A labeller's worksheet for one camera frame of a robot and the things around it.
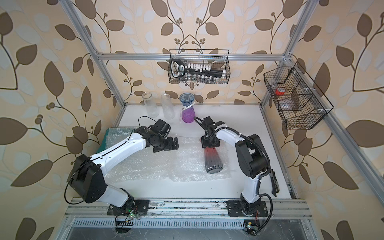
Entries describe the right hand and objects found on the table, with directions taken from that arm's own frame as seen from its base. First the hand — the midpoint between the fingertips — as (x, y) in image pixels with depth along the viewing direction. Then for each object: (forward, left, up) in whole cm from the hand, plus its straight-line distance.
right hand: (207, 145), depth 94 cm
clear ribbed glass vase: (+27, +27, +3) cm, 39 cm away
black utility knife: (-26, -35, -2) cm, 43 cm away
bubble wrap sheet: (-9, +13, -1) cm, 16 cm away
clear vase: (+31, +40, +2) cm, 51 cm away
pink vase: (-14, -2, +7) cm, 16 cm away
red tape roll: (+15, -40, +30) cm, 52 cm away
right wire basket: (+12, -51, +25) cm, 58 cm away
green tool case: (+2, +59, +8) cm, 60 cm away
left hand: (-5, +21, +10) cm, 24 cm away
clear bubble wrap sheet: (+8, +53, +7) cm, 54 cm away
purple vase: (+29, +13, -2) cm, 32 cm away
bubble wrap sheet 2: (-11, +38, -1) cm, 40 cm away
